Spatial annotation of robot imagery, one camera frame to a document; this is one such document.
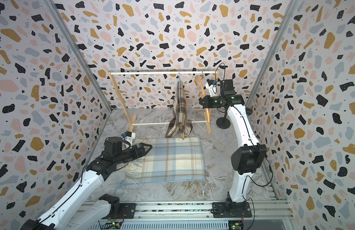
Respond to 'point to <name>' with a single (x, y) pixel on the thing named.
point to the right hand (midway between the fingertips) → (200, 101)
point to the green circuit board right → (235, 224)
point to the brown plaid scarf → (180, 125)
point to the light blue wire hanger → (180, 96)
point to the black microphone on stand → (223, 122)
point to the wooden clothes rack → (132, 118)
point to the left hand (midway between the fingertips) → (149, 148)
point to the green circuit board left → (112, 225)
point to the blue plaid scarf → (171, 160)
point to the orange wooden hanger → (198, 80)
